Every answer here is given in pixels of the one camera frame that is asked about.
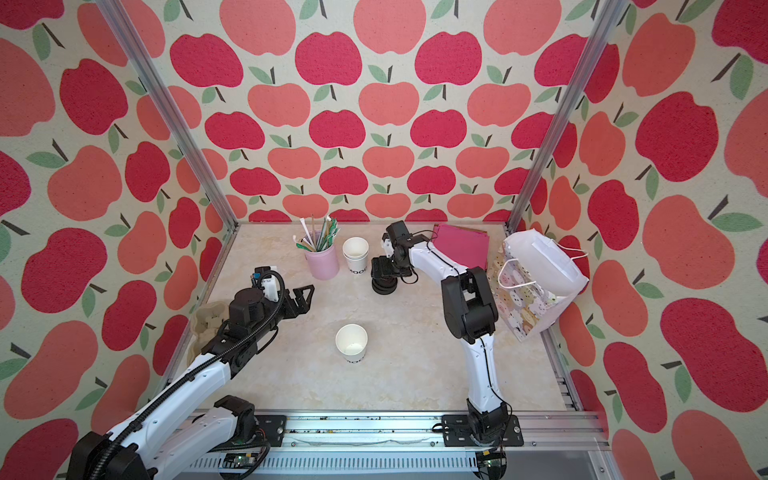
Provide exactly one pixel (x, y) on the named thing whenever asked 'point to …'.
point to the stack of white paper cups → (356, 251)
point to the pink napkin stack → (465, 247)
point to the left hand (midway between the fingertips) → (307, 291)
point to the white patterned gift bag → (534, 279)
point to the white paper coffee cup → (351, 341)
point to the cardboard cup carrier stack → (208, 318)
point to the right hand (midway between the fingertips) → (388, 271)
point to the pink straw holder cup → (323, 264)
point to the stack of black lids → (384, 285)
